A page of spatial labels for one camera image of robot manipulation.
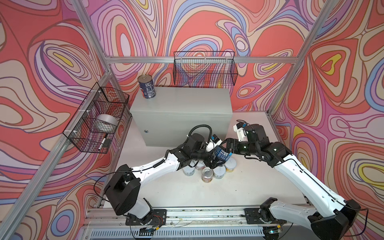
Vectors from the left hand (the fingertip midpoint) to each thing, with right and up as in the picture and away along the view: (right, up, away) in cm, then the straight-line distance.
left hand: (221, 156), depth 75 cm
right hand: (+1, +4, -2) cm, 5 cm away
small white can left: (-17, -11, +10) cm, 22 cm away
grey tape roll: (-57, +17, -4) cm, 60 cm away
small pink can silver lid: (-7, -13, +9) cm, 17 cm away
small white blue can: (0, -11, +9) cm, 14 cm away
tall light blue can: (-1, +2, -5) cm, 6 cm away
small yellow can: (+7, -7, +11) cm, 15 cm away
